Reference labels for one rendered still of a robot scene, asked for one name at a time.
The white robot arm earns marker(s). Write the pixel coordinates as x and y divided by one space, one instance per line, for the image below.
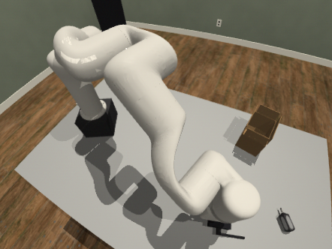
134 74

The black power strip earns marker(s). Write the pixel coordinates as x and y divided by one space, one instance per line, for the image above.
225 226

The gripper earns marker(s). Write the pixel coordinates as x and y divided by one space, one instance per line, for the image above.
208 215

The brown cardboard box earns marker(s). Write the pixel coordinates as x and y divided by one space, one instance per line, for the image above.
251 139

